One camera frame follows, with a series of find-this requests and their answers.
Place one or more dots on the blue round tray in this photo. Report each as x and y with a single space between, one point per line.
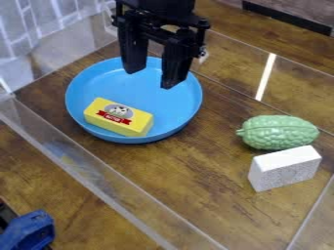
104 80

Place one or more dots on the yellow butter brick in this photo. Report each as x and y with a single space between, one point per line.
117 118

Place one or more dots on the white checkered cloth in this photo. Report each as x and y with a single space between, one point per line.
28 20

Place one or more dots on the clear acrylic enclosure wall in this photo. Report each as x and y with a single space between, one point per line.
178 194

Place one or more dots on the green bitter gourd toy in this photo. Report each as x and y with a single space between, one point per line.
275 132

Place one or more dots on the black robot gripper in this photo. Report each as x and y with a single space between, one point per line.
156 13

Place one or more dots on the white foam brick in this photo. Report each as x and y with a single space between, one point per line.
282 168

